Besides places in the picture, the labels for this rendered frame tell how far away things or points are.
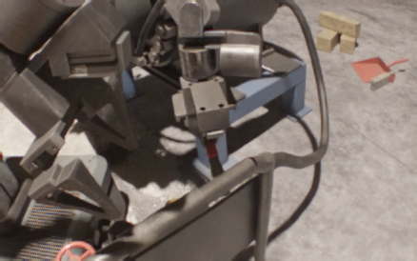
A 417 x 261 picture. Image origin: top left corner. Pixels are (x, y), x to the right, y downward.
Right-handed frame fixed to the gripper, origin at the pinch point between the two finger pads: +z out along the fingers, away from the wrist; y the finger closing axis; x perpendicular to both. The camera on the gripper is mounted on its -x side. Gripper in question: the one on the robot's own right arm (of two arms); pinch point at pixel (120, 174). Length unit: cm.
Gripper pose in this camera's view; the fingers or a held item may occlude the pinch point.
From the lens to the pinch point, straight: 32.1
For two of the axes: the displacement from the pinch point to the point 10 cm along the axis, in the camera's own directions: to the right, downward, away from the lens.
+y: 0.3, -6.3, 7.7
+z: 5.8, 6.4, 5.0
